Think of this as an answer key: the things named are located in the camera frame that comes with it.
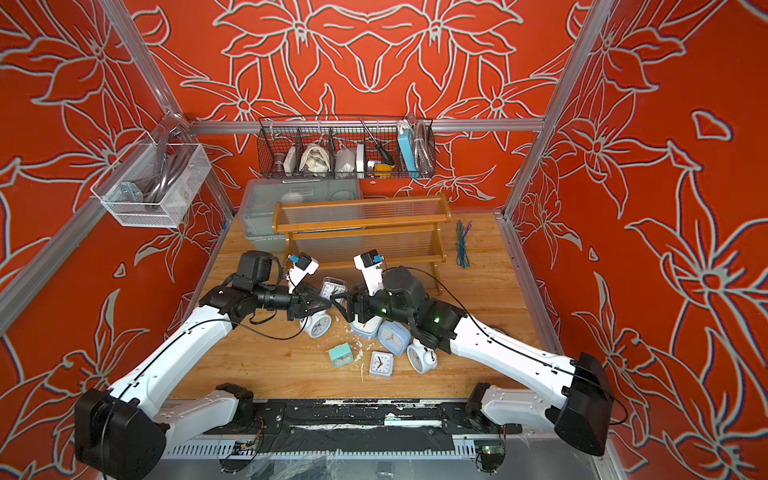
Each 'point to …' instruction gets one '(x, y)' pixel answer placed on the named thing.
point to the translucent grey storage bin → (256, 210)
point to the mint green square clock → (341, 355)
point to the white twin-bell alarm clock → (317, 325)
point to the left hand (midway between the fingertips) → (327, 300)
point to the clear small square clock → (333, 285)
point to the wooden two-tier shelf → (407, 231)
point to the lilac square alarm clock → (381, 363)
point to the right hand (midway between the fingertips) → (334, 296)
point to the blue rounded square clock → (367, 330)
